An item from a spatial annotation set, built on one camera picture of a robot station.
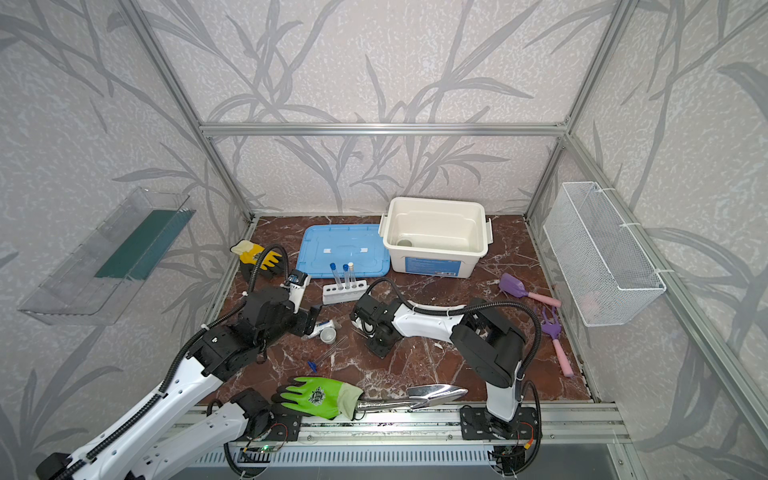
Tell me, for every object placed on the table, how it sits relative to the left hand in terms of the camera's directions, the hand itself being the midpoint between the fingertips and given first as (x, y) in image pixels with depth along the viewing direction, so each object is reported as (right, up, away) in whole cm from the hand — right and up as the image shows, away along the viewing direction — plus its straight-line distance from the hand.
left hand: (314, 293), depth 75 cm
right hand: (+15, -15, +13) cm, 25 cm away
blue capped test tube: (+2, +4, +13) cm, 14 cm away
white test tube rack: (+4, -3, +19) cm, 20 cm away
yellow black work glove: (-33, +9, +31) cm, 46 cm away
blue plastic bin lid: (+8, +12, +36) cm, 39 cm away
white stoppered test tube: (+7, +4, +13) cm, 16 cm away
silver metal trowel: (+27, -28, +4) cm, 39 cm away
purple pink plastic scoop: (+60, -2, +24) cm, 65 cm away
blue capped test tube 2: (+5, +3, +15) cm, 16 cm away
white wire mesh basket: (+65, +7, -14) cm, 67 cm away
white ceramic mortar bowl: (+23, +13, +33) cm, 43 cm away
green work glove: (+2, -27, +1) cm, 27 cm away
